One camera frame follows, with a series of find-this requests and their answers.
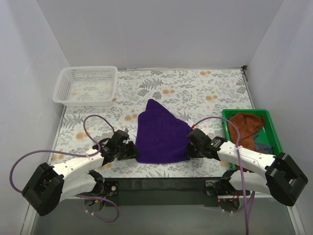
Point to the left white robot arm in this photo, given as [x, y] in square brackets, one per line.
[51, 184]

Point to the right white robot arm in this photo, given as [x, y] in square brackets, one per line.
[278, 176]

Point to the green plastic bin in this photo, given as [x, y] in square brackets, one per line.
[269, 129]

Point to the grey blue towel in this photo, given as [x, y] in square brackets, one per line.
[261, 147]

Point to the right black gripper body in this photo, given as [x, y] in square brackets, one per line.
[193, 149]

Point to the white plastic basket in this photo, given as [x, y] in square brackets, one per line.
[86, 86]

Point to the brown towel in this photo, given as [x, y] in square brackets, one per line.
[247, 125]

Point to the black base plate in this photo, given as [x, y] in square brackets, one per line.
[166, 191]

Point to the purple towel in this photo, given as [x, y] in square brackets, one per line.
[161, 137]

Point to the floral table mat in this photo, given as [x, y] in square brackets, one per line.
[194, 96]

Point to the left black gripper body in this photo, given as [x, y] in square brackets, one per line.
[128, 150]

